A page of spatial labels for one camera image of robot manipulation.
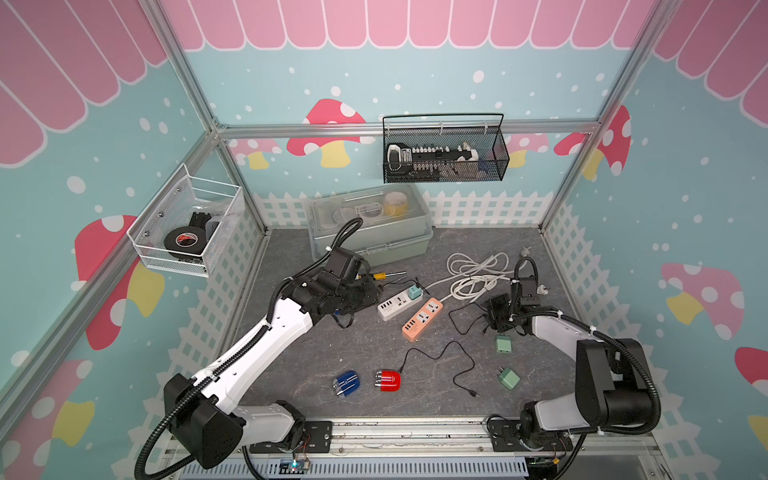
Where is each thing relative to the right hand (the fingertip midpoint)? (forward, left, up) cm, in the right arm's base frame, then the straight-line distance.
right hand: (480, 303), depth 94 cm
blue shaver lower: (-23, +40, -1) cm, 47 cm away
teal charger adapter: (+3, +21, +2) cm, 21 cm away
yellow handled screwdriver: (+12, +31, -2) cm, 33 cm away
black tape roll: (0, +76, +31) cm, 82 cm away
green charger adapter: (-13, -5, -2) cm, 14 cm away
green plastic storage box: (+20, +26, +13) cm, 36 cm away
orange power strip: (-6, +19, -2) cm, 20 cm away
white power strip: (0, +26, -1) cm, 26 cm away
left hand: (-8, +31, +16) cm, 36 cm away
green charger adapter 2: (-22, -4, -3) cm, 22 cm away
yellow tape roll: (+31, +26, +14) cm, 43 cm away
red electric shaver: (-23, +29, -2) cm, 37 cm away
